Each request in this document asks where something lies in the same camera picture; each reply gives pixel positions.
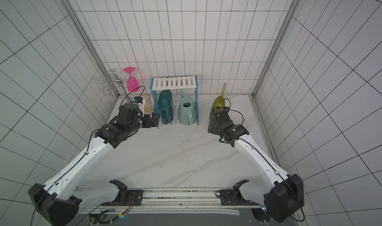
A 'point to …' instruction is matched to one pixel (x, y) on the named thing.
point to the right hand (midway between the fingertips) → (213, 125)
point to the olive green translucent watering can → (218, 104)
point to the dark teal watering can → (166, 106)
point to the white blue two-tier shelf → (172, 82)
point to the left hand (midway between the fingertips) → (150, 118)
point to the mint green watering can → (187, 110)
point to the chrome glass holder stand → (121, 78)
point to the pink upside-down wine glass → (133, 84)
